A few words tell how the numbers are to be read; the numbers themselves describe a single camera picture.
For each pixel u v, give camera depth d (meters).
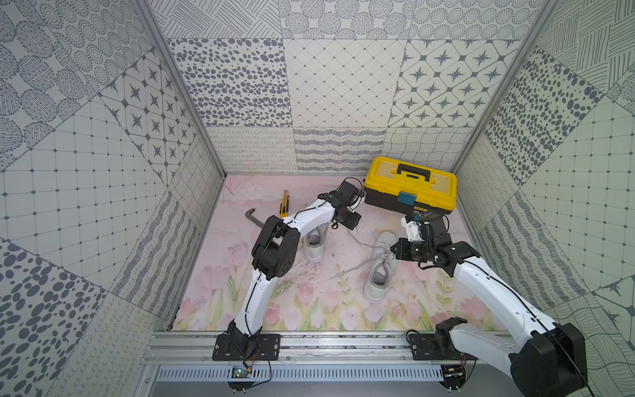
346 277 0.88
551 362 0.39
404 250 0.72
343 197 0.79
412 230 0.75
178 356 0.74
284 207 1.07
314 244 0.88
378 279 0.83
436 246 0.62
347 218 0.86
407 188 0.95
